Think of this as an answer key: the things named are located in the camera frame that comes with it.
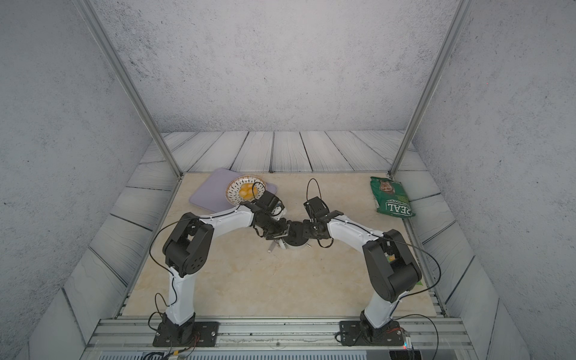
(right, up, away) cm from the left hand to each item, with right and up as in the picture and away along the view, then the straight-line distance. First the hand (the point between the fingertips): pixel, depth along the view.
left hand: (294, 237), depth 92 cm
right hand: (+6, +2, +1) cm, 6 cm away
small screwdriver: (-9, -4, +2) cm, 10 cm away
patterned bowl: (-31, +19, +19) cm, 41 cm away
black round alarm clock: (+1, 0, -1) cm, 1 cm away
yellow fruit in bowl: (-23, +18, +16) cm, 34 cm away
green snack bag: (+45, +15, +13) cm, 49 cm away
